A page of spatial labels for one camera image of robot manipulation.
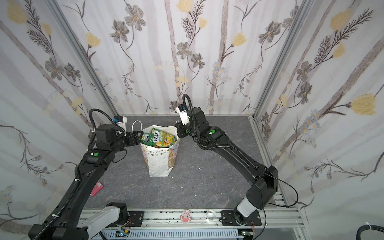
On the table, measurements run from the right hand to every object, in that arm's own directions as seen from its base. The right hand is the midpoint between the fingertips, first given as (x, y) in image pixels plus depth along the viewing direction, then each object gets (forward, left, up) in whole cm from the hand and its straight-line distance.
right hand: (175, 119), depth 70 cm
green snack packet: (-3, +8, -13) cm, 15 cm away
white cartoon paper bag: (-13, +8, -20) cm, 25 cm away
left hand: (-1, +21, -7) cm, 22 cm away
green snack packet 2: (-3, +16, -13) cm, 21 cm away
